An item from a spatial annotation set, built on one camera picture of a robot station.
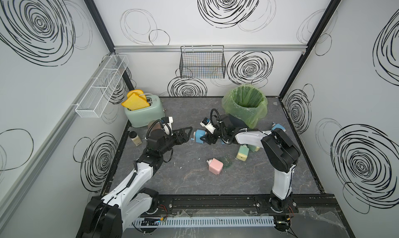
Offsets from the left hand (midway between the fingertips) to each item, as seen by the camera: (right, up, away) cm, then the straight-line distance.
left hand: (186, 129), depth 78 cm
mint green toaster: (-30, +6, +15) cm, 34 cm away
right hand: (+9, -4, +15) cm, 18 cm away
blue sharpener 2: (+57, 0, +21) cm, 61 cm away
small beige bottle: (-31, -5, +10) cm, 33 cm away
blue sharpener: (+5, -5, +12) cm, 14 cm away
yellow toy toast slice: (-31, +16, +12) cm, 37 cm away
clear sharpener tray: (+22, -19, +10) cm, 31 cm away
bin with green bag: (+37, +13, +24) cm, 46 cm away
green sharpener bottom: (+30, -13, +7) cm, 34 cm away
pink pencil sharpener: (+15, -19, +2) cm, 24 cm away
